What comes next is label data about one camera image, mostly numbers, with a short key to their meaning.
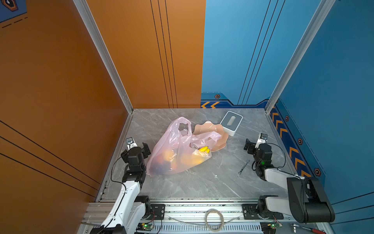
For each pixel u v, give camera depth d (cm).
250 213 72
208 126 105
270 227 71
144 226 71
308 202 42
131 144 69
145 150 77
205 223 70
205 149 85
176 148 81
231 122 108
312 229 68
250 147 82
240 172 87
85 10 71
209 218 72
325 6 69
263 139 76
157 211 74
